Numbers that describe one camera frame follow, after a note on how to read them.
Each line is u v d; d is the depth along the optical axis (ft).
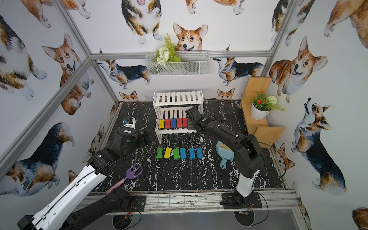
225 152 2.97
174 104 2.75
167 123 2.93
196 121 2.24
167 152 2.98
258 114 3.15
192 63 3.04
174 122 2.91
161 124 2.93
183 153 2.96
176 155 2.96
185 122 2.96
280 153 3.02
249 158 1.54
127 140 1.70
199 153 2.96
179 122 2.95
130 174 2.74
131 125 2.05
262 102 2.96
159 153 2.96
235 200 2.21
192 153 2.97
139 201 2.42
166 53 2.56
